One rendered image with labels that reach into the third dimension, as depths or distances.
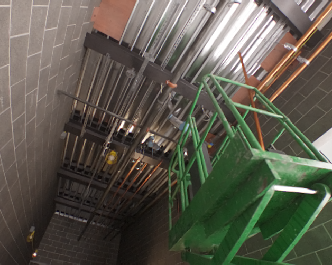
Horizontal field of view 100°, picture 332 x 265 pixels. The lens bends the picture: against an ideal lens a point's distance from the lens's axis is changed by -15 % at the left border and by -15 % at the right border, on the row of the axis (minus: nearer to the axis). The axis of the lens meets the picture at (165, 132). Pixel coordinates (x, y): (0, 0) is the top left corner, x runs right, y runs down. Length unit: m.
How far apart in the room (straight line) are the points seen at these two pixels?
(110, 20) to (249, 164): 2.62
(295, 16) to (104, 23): 2.77
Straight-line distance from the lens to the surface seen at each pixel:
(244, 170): 0.87
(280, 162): 0.93
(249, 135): 0.96
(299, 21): 3.20
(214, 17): 1.98
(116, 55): 2.71
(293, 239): 1.37
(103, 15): 2.89
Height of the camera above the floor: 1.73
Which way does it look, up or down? 52 degrees up
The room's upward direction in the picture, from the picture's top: straight up
